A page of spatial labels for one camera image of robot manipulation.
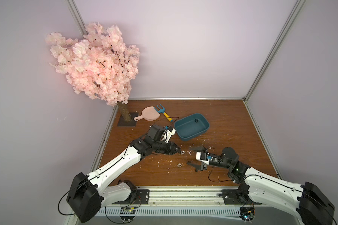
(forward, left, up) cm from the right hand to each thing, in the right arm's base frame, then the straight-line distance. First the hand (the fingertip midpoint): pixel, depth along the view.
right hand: (190, 152), depth 69 cm
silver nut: (+8, +3, -20) cm, 22 cm away
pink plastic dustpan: (+41, +30, -19) cm, 54 cm away
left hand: (+2, +4, -3) cm, 6 cm away
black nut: (+35, -8, -20) cm, 41 cm away
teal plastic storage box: (+30, -3, -21) cm, 37 cm away
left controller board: (-25, +33, -23) cm, 47 cm away
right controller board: (-22, -30, -22) cm, 43 cm away
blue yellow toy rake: (+45, +20, -20) cm, 53 cm away
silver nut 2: (0, +5, -19) cm, 20 cm away
